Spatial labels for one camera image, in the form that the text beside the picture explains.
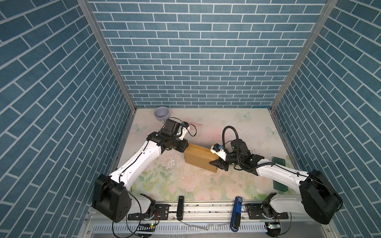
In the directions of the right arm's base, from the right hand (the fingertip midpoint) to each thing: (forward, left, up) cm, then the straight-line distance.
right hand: (210, 157), depth 82 cm
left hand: (+4, +14, +5) cm, 15 cm away
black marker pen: (-25, +14, -8) cm, 30 cm away
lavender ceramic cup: (+38, +39, -8) cm, 55 cm away
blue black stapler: (-27, -13, -9) cm, 31 cm away
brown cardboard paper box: (-1, +6, +2) cm, 6 cm away
